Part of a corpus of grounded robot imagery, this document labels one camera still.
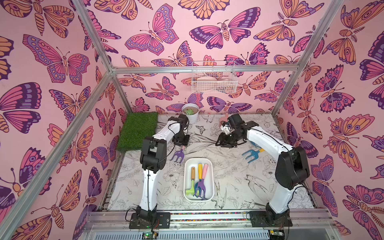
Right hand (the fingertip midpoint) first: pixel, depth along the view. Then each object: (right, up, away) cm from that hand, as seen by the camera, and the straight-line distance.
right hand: (215, 145), depth 87 cm
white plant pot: (-12, +26, +26) cm, 38 cm away
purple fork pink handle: (-23, -7, +12) cm, 26 cm away
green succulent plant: (-16, +22, +19) cm, 33 cm away
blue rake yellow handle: (+26, -6, +8) cm, 28 cm away
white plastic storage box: (-4, -20, -2) cm, 21 cm away
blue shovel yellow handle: (+13, +4, -26) cm, 29 cm away
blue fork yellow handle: (-9, -18, -2) cm, 20 cm away
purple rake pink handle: (-8, -22, -5) cm, 23 cm away
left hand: (-18, 0, +13) cm, 22 cm away
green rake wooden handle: (-14, -24, -7) cm, 29 cm away
